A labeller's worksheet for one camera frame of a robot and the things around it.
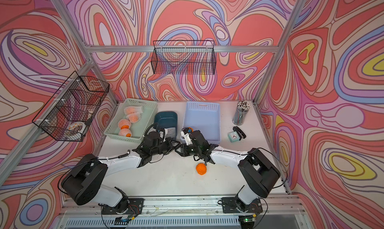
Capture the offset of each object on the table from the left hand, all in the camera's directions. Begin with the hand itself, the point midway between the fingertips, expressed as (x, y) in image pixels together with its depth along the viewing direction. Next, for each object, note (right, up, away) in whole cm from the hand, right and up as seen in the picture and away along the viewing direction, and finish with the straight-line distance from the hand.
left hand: (182, 144), depth 83 cm
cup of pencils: (+38, +22, +10) cm, 45 cm away
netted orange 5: (-37, +5, +10) cm, 39 cm away
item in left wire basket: (-51, +11, -11) cm, 54 cm away
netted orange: (+10, -13, -3) cm, 17 cm away
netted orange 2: (-42, +21, +24) cm, 52 cm away
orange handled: (+5, +9, -7) cm, 13 cm away
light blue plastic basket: (+15, +15, +24) cm, 32 cm away
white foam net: (-9, +5, +12) cm, 16 cm away
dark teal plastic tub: (-14, +13, +24) cm, 31 cm away
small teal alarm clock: (+33, +2, +13) cm, 35 cm away
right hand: (-3, -5, 0) cm, 6 cm away
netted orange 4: (-41, +11, +15) cm, 45 cm away
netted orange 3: (-35, +15, +19) cm, 43 cm away
